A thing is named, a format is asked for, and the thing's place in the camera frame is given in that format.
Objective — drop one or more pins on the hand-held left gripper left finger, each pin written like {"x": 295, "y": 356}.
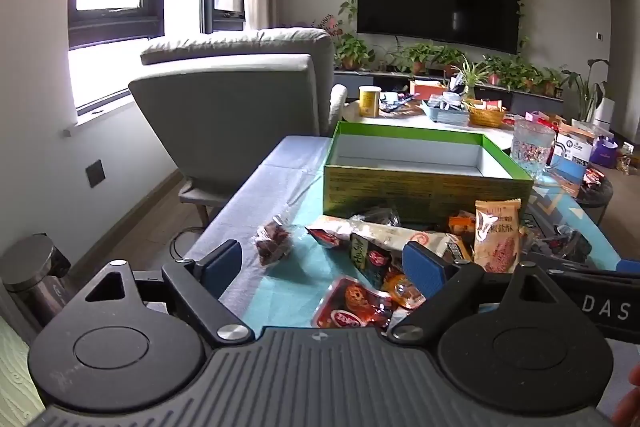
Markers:
{"x": 222, "y": 262}

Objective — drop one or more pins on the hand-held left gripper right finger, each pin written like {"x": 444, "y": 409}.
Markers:
{"x": 422, "y": 264}

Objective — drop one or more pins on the green cardboard box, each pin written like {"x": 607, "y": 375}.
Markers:
{"x": 415, "y": 192}

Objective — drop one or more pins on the tan biscuit snack packet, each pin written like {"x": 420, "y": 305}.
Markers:
{"x": 497, "y": 237}

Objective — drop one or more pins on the small red snack packet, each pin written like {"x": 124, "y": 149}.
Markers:
{"x": 327, "y": 238}

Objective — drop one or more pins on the person's right hand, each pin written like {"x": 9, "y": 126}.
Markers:
{"x": 631, "y": 399}

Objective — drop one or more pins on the clear orange snack packet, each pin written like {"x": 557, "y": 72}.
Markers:
{"x": 402, "y": 289}

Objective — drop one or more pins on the long white snack packet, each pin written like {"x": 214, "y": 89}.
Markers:
{"x": 400, "y": 237}

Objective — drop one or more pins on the black striped small packet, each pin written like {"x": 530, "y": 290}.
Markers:
{"x": 456, "y": 252}

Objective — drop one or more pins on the clear packet of red dates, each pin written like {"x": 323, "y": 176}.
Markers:
{"x": 272, "y": 242}

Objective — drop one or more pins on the dark green snack packet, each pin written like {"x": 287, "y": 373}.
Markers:
{"x": 367, "y": 259}

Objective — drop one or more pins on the dark clear snack packet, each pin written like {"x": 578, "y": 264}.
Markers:
{"x": 382, "y": 216}

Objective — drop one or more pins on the glossy red snack packet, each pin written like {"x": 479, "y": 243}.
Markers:
{"x": 352, "y": 307}

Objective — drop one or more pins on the blue plastic basket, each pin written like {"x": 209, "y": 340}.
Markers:
{"x": 445, "y": 113}

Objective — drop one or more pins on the grey armchair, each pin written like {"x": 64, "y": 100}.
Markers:
{"x": 225, "y": 107}

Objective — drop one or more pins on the purple gift bag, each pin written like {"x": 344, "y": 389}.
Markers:
{"x": 604, "y": 152}

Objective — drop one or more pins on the white and blue carton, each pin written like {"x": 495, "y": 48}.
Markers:
{"x": 572, "y": 152}

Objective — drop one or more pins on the glass mug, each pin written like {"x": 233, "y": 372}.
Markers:
{"x": 532, "y": 147}

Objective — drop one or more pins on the yellow wicker basket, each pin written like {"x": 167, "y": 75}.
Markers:
{"x": 487, "y": 117}

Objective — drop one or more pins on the yellow can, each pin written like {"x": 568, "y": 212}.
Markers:
{"x": 370, "y": 102}

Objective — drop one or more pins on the orange box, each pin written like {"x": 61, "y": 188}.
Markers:
{"x": 425, "y": 89}

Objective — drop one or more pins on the metal pedal bin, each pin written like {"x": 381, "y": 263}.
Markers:
{"x": 35, "y": 272}

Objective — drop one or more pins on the spider plant in vase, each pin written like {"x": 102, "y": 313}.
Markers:
{"x": 470, "y": 77}

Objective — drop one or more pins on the white humidifier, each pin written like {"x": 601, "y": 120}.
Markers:
{"x": 603, "y": 112}

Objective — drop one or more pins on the dark television cabinet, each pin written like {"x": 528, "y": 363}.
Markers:
{"x": 530, "y": 99}

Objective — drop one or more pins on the potted green plant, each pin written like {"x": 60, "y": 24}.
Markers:
{"x": 500, "y": 67}
{"x": 447, "y": 57}
{"x": 352, "y": 52}
{"x": 417, "y": 54}
{"x": 542, "y": 77}

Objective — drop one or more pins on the tall leafy floor plant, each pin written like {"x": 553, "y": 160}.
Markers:
{"x": 587, "y": 92}

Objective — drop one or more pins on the light green patterned cloth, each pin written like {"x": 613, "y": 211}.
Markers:
{"x": 17, "y": 372}

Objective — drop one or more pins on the red festive decoration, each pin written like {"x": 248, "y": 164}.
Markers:
{"x": 327, "y": 24}

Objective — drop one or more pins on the dark wall outlet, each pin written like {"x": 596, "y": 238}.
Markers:
{"x": 95, "y": 173}

